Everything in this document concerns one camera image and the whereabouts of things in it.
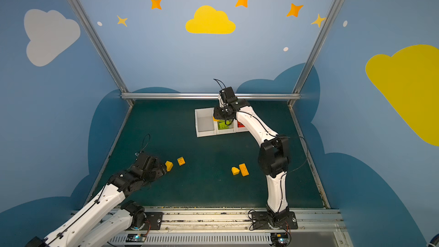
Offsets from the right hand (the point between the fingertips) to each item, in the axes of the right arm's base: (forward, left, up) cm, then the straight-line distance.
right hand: (218, 112), depth 92 cm
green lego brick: (+2, -2, -13) cm, 13 cm away
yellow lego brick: (-24, -15, -18) cm, 34 cm away
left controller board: (-57, +31, -17) cm, 67 cm away
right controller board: (-53, -30, -19) cm, 64 cm away
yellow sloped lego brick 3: (-22, +19, -18) cm, 34 cm away
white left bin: (+3, +9, -15) cm, 18 cm away
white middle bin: (0, -8, -15) cm, 17 cm away
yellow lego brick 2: (-26, +24, -15) cm, 38 cm away
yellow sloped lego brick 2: (-26, -10, -17) cm, 32 cm away
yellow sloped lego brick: (-8, +1, +4) cm, 9 cm away
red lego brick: (-20, -10, +16) cm, 27 cm away
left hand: (-30, +24, -10) cm, 39 cm away
